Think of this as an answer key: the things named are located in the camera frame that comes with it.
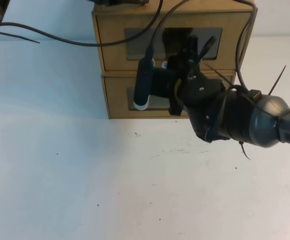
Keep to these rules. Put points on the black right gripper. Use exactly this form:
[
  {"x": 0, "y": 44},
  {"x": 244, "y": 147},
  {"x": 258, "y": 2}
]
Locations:
[{"x": 201, "y": 97}]

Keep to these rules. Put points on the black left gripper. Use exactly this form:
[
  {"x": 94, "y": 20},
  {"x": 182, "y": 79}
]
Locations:
[{"x": 118, "y": 2}]

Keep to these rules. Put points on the white drawer handle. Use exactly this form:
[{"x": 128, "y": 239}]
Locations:
[{"x": 163, "y": 65}]

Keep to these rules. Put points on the cardboard drawer with window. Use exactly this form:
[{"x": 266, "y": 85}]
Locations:
[
  {"x": 171, "y": 38},
  {"x": 119, "y": 96}
]

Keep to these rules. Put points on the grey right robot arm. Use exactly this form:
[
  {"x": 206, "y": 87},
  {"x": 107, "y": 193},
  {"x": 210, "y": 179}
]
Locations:
[{"x": 248, "y": 116}]

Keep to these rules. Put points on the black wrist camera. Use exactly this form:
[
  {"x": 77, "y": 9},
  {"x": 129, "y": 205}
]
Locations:
[{"x": 152, "y": 81}]

